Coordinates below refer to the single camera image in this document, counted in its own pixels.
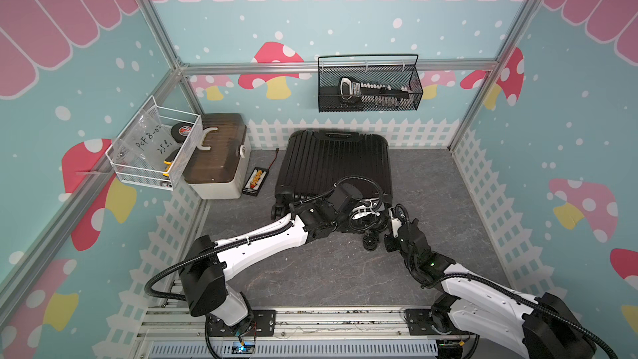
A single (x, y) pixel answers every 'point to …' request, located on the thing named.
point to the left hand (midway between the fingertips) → (352, 202)
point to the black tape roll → (180, 130)
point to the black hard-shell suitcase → (315, 162)
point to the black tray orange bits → (256, 181)
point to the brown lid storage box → (222, 169)
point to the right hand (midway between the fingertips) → (388, 224)
